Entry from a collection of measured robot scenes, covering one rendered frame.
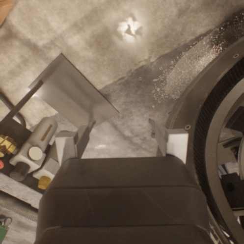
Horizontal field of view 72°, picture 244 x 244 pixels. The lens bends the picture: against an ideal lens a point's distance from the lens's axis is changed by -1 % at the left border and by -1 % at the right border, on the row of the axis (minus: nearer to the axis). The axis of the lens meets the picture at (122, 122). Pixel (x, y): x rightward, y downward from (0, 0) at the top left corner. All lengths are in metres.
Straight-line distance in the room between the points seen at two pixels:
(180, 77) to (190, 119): 0.50
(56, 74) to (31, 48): 0.16
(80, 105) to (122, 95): 0.25
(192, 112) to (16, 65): 0.87
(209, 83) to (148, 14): 0.42
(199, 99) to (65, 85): 0.70
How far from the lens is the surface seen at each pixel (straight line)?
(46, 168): 0.68
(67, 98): 1.00
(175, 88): 0.89
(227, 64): 0.48
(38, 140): 0.71
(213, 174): 0.37
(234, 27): 0.85
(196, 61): 0.85
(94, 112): 1.00
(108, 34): 0.80
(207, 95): 0.43
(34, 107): 1.15
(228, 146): 0.81
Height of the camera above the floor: 0.77
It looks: 48 degrees down
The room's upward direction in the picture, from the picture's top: 171 degrees counter-clockwise
